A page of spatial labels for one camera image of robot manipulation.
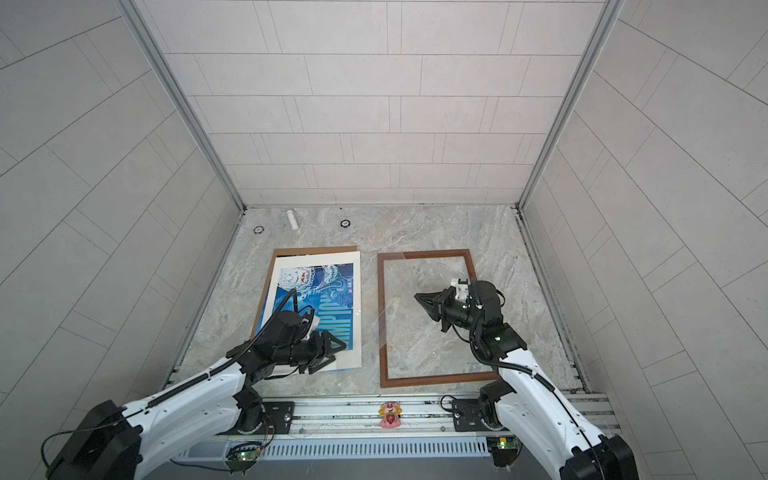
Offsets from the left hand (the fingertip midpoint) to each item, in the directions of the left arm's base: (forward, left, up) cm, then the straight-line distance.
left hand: (349, 351), depth 78 cm
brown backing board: (+34, +29, -4) cm, 45 cm away
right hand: (+8, -17, +13) cm, 23 cm away
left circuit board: (-22, +21, -1) cm, 30 cm away
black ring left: (+44, +39, -4) cm, 59 cm away
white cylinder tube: (+49, +27, -4) cm, 56 cm away
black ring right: (+48, +7, -5) cm, 49 cm away
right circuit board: (-19, -37, -4) cm, 42 cm away
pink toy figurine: (-13, -11, -1) cm, 18 cm away
